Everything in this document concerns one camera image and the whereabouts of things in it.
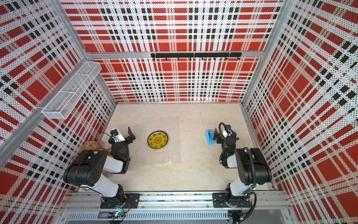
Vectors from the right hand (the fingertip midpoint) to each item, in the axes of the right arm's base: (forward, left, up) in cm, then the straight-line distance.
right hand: (224, 128), depth 92 cm
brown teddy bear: (-12, +85, 0) cm, 86 cm away
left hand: (-2, +66, +4) cm, 66 cm away
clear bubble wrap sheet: (-15, +37, -9) cm, 41 cm away
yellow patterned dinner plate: (-3, +47, -9) cm, 48 cm away
